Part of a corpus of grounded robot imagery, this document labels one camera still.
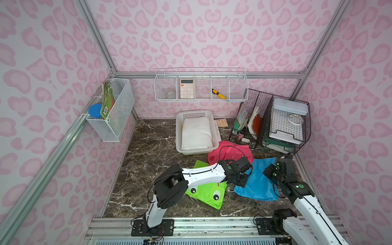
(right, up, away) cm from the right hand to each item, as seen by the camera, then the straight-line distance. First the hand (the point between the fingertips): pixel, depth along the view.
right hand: (265, 166), depth 82 cm
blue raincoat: (-5, -10, -4) cm, 11 cm away
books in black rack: (0, +25, +20) cm, 32 cm away
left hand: (-11, -7, -1) cm, 13 cm away
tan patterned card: (-19, +25, +35) cm, 47 cm away
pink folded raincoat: (-18, +6, +16) cm, 25 cm away
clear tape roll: (+23, +26, +10) cm, 36 cm away
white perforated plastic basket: (-51, +29, +31) cm, 66 cm away
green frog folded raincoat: (-29, -15, 0) cm, 33 cm away
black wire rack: (+10, +39, +25) cm, 48 cm away
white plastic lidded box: (+16, +25, +9) cm, 31 cm away
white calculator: (-43, +44, +11) cm, 63 cm away
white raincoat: (-38, +17, +20) cm, 46 cm away
